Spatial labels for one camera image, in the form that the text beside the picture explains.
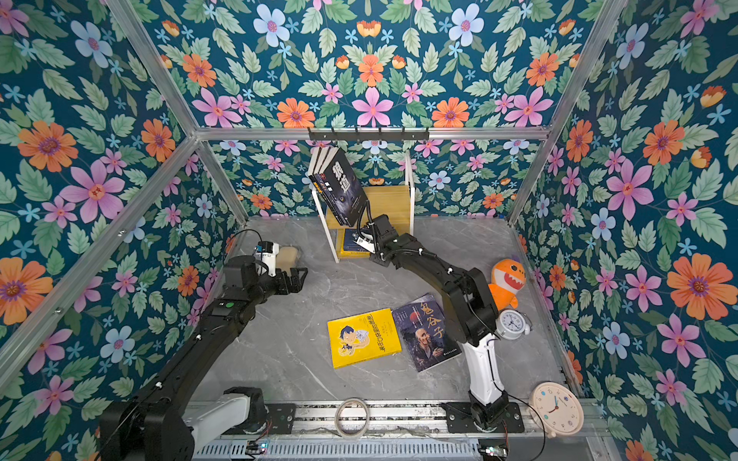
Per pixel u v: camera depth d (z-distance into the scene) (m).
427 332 0.86
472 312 0.57
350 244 1.02
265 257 0.72
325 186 0.79
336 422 0.73
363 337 0.86
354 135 0.91
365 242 0.83
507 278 0.90
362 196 0.95
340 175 0.85
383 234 0.73
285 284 0.72
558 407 0.73
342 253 1.04
